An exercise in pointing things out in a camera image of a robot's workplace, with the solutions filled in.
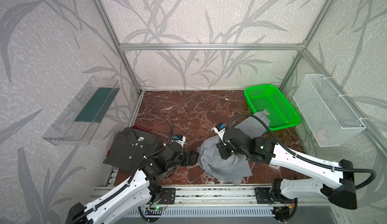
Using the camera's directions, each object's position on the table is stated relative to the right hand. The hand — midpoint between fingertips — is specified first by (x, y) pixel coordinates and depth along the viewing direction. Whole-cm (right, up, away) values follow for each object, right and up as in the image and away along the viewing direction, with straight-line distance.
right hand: (216, 141), depth 72 cm
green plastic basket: (+44, +22, +43) cm, 66 cm away
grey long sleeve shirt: (+12, -18, +10) cm, 23 cm away
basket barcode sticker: (+39, +12, +35) cm, 54 cm away
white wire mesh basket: (+48, +11, -10) cm, 50 cm away
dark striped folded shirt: (-49, -7, +12) cm, 51 cm away
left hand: (-11, -7, +5) cm, 14 cm away
